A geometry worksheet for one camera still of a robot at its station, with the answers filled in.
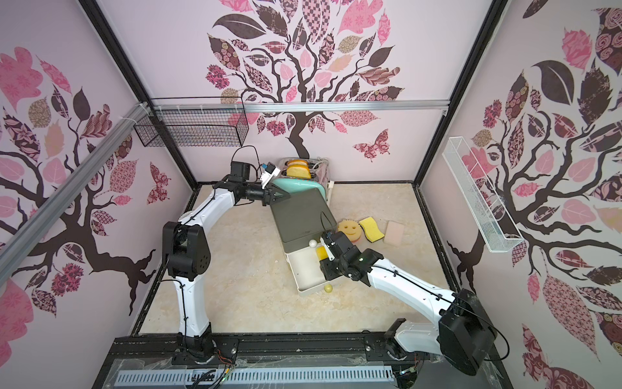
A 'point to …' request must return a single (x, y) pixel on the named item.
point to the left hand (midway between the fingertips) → (285, 198)
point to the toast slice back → (297, 161)
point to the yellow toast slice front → (300, 171)
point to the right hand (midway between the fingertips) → (328, 268)
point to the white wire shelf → (462, 166)
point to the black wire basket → (197, 121)
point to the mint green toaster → (319, 168)
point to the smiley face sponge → (351, 228)
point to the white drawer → (306, 269)
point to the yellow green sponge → (371, 229)
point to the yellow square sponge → (321, 252)
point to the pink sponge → (394, 234)
